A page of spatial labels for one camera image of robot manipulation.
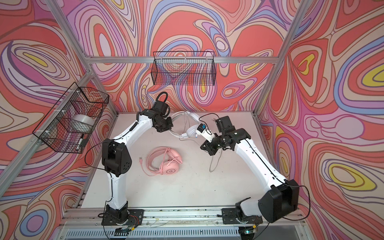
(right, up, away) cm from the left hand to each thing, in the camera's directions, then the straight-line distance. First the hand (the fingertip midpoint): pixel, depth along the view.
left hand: (174, 125), depth 93 cm
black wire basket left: (-47, 0, -23) cm, 52 cm away
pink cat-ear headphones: (0, -21, -14) cm, 26 cm away
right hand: (+18, -13, -17) cm, 28 cm away
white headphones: (+12, -2, -10) cm, 16 cm away
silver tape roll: (-40, +1, -23) cm, 47 cm away
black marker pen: (-44, -8, -20) cm, 49 cm away
